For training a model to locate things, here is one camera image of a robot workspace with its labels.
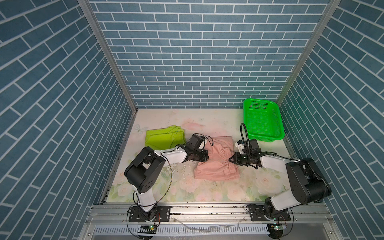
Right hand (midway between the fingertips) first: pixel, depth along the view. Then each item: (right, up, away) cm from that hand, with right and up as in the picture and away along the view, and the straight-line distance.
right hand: (228, 158), depth 92 cm
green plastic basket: (+32, +24, +24) cm, 46 cm away
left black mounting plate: (-38, -23, -19) cm, 48 cm away
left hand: (-12, +1, -1) cm, 12 cm away
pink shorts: (-7, -4, -5) cm, 10 cm away
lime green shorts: (-41, +12, +8) cm, 44 cm away
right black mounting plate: (+11, -23, -18) cm, 31 cm away
